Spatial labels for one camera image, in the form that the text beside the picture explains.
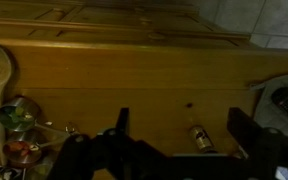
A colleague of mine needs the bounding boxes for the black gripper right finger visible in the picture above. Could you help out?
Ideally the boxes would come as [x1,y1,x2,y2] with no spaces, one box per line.
[226,107,288,180]

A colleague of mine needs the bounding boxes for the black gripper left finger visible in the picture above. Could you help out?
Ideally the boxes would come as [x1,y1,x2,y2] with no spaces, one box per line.
[47,107,175,180]

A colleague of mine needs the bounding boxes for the basil spice jar black lid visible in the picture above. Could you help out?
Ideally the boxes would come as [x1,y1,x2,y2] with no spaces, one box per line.
[188,124,217,154]

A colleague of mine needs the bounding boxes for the grey cloth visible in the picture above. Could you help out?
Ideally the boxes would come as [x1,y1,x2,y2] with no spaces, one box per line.
[249,72,288,138]

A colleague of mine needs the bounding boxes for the metal measuring cup red contents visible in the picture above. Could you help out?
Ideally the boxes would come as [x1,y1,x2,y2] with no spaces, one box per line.
[2,133,72,168]

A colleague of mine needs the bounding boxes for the wooden dresser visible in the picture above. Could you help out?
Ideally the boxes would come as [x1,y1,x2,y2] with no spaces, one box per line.
[0,0,288,180]

